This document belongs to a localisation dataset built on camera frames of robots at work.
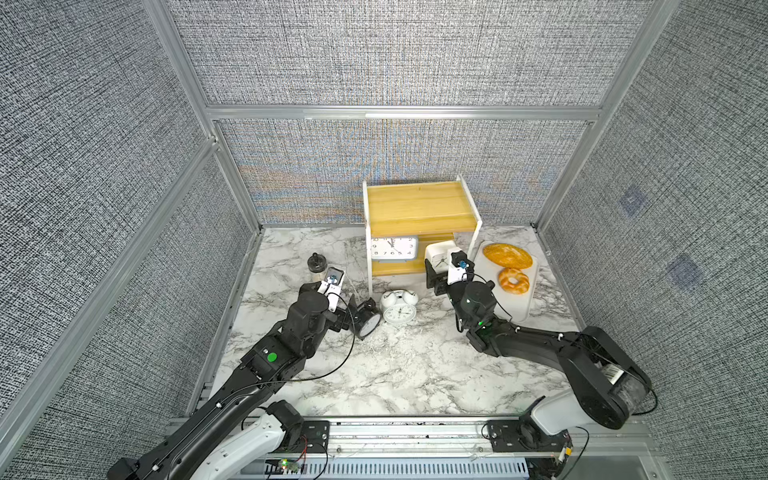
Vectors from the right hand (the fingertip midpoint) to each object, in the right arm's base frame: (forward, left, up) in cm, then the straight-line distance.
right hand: (443, 249), depth 81 cm
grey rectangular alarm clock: (+3, +13, -3) cm, 14 cm away
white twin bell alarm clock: (-9, +12, -15) cm, 21 cm away
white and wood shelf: (+7, +4, +8) cm, 11 cm away
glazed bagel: (+4, -28, -23) cm, 37 cm away
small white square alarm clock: (-3, +2, +1) cm, 4 cm away
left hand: (-13, +27, +2) cm, 30 cm away
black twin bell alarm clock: (-13, +21, -15) cm, 29 cm away
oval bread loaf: (+13, -27, -19) cm, 36 cm away
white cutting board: (-5, -27, -24) cm, 36 cm away
